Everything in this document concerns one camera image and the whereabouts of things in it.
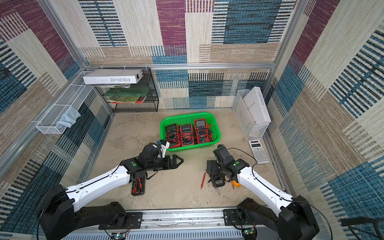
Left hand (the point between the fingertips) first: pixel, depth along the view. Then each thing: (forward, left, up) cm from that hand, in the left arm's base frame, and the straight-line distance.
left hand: (178, 161), depth 79 cm
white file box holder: (+31, -45, +3) cm, 55 cm away
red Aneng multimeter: (+20, +5, -6) cm, 22 cm away
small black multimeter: (-7, -21, -11) cm, 25 cm away
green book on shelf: (+39, +33, +13) cm, 53 cm away
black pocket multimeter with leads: (-10, +21, -9) cm, 25 cm away
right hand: (0, -20, -6) cm, 21 cm away
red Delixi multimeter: (+20, -14, -3) cm, 25 cm away
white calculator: (+12, -50, -13) cm, 53 cm away
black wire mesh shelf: (+45, +27, +6) cm, 53 cm away
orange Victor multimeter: (+21, -4, -6) cm, 22 cm away
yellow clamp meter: (-9, -31, -10) cm, 33 cm away
